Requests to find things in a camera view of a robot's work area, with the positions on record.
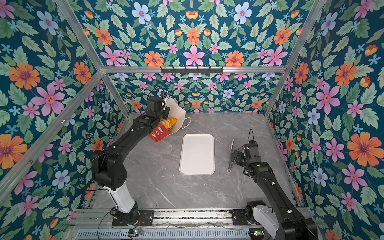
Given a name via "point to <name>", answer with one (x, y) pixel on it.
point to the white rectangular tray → (197, 154)
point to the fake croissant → (168, 123)
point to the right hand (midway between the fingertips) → (239, 155)
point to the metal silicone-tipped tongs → (232, 163)
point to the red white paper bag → (176, 111)
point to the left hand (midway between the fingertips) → (163, 100)
